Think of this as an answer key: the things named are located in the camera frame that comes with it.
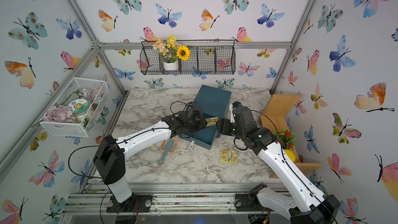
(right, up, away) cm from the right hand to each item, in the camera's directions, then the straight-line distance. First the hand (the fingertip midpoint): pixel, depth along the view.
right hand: (222, 122), depth 73 cm
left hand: (-6, 0, +9) cm, 11 cm away
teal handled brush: (-30, -17, +18) cm, 39 cm away
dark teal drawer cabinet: (-4, +10, +13) cm, 17 cm away
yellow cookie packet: (-5, 0, +11) cm, 12 cm away
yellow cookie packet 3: (+3, -20, +14) cm, 25 cm away
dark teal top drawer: (-9, -7, +3) cm, 12 cm away
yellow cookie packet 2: (+8, -22, +14) cm, 27 cm away
